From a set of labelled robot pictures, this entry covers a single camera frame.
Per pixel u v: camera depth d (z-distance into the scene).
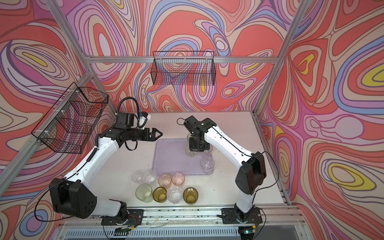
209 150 0.72
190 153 0.88
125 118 0.62
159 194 0.80
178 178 0.84
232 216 0.74
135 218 0.72
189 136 0.73
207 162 0.84
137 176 0.84
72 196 0.40
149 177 0.86
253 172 0.44
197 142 0.65
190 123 0.64
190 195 0.80
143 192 0.81
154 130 0.72
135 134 0.67
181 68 1.02
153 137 0.70
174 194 0.80
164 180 0.84
